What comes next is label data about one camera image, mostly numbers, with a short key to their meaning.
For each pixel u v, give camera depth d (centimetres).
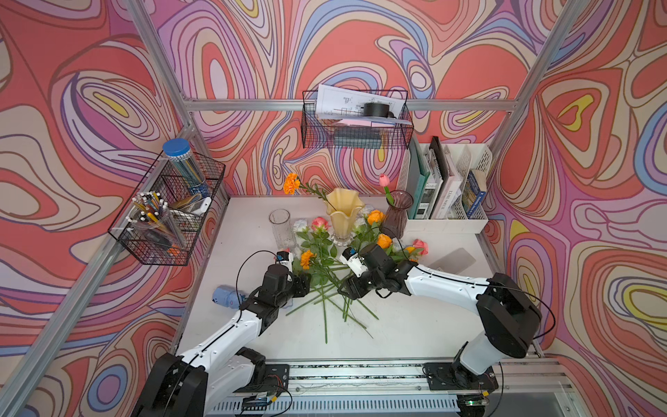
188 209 74
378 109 82
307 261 91
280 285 66
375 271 66
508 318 44
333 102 86
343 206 95
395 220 95
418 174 86
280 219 88
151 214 58
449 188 89
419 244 98
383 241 100
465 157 102
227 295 82
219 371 44
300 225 102
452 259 99
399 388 73
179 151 70
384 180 84
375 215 105
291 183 78
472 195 101
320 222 104
